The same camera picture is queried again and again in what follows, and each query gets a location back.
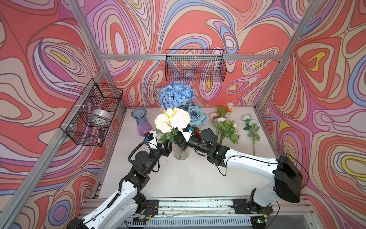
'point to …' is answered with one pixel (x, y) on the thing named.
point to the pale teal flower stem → (253, 125)
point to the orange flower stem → (227, 109)
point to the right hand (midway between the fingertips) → (171, 135)
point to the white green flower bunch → (228, 128)
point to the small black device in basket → (101, 133)
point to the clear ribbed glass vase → (178, 153)
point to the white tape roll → (102, 114)
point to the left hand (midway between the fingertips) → (170, 137)
